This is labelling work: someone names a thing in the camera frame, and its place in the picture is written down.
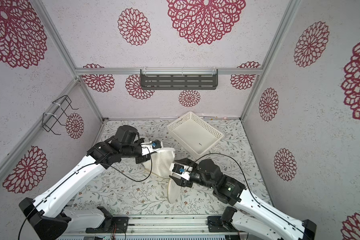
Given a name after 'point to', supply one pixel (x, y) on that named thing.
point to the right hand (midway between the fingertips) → (177, 166)
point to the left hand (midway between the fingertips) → (153, 149)
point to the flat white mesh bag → (174, 191)
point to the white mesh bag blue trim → (161, 161)
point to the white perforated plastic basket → (195, 136)
